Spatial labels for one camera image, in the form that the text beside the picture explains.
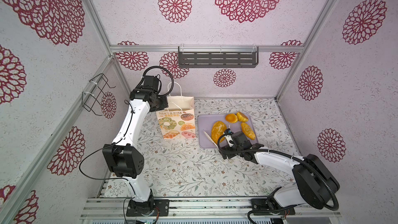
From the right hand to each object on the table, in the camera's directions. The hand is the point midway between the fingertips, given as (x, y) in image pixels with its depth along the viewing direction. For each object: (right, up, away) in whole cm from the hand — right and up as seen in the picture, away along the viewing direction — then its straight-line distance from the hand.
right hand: (225, 145), depth 90 cm
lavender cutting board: (-11, +11, +17) cm, 23 cm away
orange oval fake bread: (+13, +16, +13) cm, 24 cm away
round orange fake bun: (+6, +15, +13) cm, 21 cm away
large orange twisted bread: (-3, +9, +7) cm, 12 cm away
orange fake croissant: (+15, +8, +7) cm, 19 cm away
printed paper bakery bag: (-27, +14, -3) cm, 31 cm away
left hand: (-35, +22, -6) cm, 41 cm away
